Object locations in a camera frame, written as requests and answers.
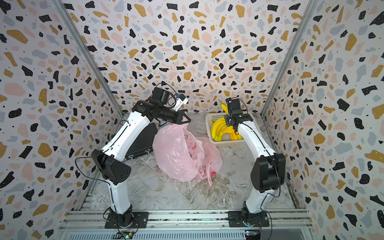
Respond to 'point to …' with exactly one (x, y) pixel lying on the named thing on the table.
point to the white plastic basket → (226, 139)
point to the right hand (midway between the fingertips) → (235, 116)
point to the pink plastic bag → (183, 157)
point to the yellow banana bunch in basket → (219, 127)
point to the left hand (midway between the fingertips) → (192, 120)
